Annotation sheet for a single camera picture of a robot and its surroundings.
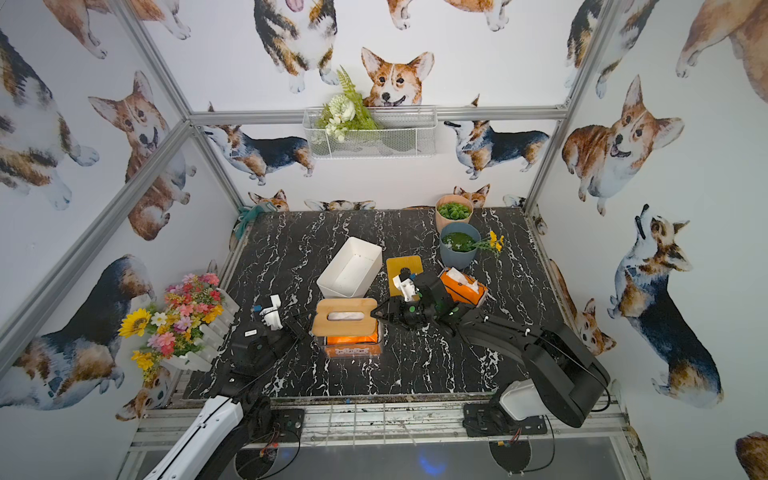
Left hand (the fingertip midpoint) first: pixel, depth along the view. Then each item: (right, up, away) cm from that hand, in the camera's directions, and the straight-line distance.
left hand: (316, 307), depth 82 cm
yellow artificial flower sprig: (+52, +18, +11) cm, 56 cm away
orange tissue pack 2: (+42, +4, +8) cm, 43 cm away
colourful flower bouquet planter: (-30, -3, -7) cm, 31 cm away
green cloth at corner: (-39, +27, +37) cm, 60 cm away
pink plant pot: (+41, +29, +24) cm, 56 cm away
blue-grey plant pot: (+43, +17, +21) cm, 51 cm away
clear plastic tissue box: (+11, -10, -2) cm, 15 cm away
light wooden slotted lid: (+2, -5, -1) cm, 5 cm away
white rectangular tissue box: (+6, +8, +23) cm, 25 cm away
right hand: (+17, +1, -3) cm, 18 cm away
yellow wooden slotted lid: (+21, +9, +23) cm, 32 cm away
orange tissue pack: (+11, -9, -1) cm, 14 cm away
